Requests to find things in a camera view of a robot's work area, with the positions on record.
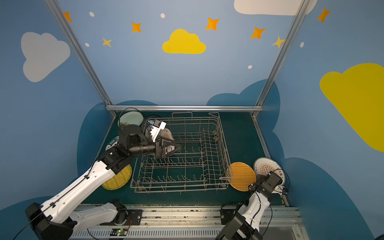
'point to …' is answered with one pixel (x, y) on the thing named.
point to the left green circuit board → (119, 232)
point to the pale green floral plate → (131, 117)
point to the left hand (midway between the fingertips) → (177, 145)
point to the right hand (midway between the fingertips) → (265, 176)
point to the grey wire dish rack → (202, 163)
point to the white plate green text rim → (112, 143)
